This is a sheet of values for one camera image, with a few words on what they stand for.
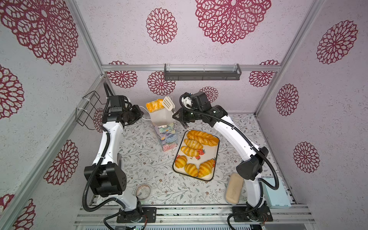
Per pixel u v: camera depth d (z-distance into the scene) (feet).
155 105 2.61
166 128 2.68
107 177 1.44
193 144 3.19
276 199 2.52
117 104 1.99
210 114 1.80
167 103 2.55
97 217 2.45
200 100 1.89
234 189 2.58
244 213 2.13
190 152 3.10
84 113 2.46
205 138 3.32
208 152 3.20
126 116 2.20
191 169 2.79
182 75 3.04
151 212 2.45
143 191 2.67
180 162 2.92
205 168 2.81
